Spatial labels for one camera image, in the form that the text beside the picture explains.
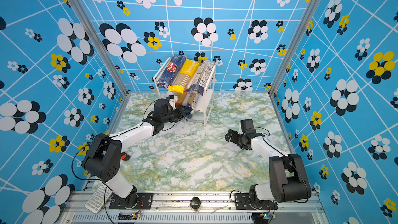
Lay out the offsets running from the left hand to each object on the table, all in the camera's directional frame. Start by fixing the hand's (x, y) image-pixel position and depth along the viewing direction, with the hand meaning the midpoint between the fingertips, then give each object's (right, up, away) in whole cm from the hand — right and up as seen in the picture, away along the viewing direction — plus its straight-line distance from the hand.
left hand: (192, 109), depth 85 cm
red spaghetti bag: (-8, +6, +8) cm, 13 cm away
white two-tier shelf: (+6, +4, +6) cm, 9 cm away
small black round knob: (+3, -39, -21) cm, 44 cm away
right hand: (+24, -18, +7) cm, 31 cm away
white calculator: (-45, -43, -11) cm, 64 cm away
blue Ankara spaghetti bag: (-1, +5, +4) cm, 6 cm away
